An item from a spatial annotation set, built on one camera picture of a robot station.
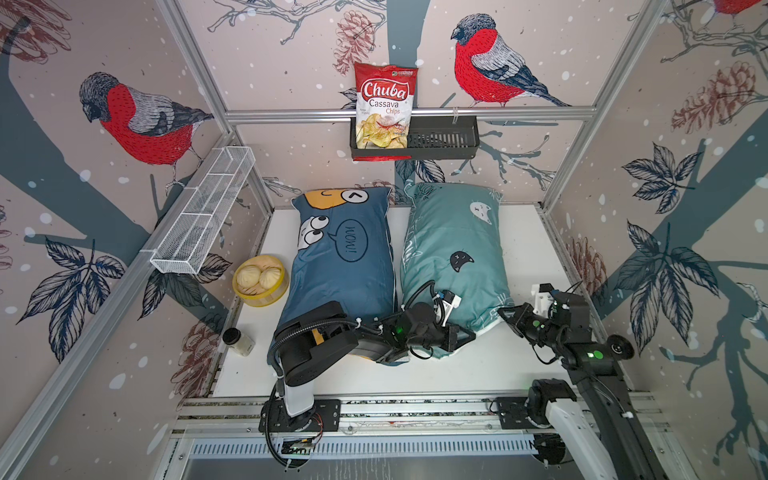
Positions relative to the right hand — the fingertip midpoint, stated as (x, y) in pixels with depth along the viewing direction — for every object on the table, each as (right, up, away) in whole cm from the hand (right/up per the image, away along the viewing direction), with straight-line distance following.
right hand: (498, 306), depth 77 cm
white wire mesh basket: (-78, +17, -6) cm, 80 cm away
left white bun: (-74, +6, +16) cm, 76 cm away
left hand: (-5, -8, -3) cm, 10 cm away
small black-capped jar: (-69, -10, 0) cm, 70 cm away
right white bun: (-68, +5, +17) cm, 70 cm away
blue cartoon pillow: (-44, +14, +13) cm, 48 cm away
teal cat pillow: (-10, +18, +13) cm, 24 cm away
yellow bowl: (-71, -1, +15) cm, 72 cm away
